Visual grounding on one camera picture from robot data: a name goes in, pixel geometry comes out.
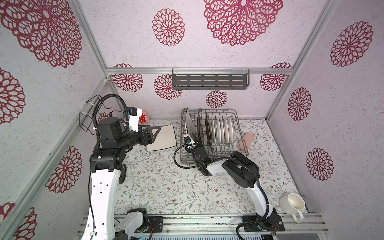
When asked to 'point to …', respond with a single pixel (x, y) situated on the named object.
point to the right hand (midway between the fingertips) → (191, 133)
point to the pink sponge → (248, 138)
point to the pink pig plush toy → (144, 118)
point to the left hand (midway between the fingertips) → (153, 130)
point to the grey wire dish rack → (220, 150)
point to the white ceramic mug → (293, 203)
